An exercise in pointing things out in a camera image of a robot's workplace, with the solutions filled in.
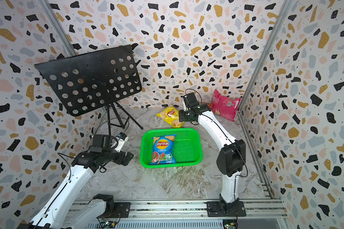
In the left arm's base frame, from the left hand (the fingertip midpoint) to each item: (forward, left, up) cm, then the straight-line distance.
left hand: (126, 151), depth 78 cm
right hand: (+21, -31, +6) cm, 38 cm away
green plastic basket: (+11, -35, -16) cm, 40 cm away
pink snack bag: (+38, -63, -4) cm, 74 cm away
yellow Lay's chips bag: (+34, -23, -8) cm, 42 cm away
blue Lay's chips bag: (+6, -19, -9) cm, 22 cm away
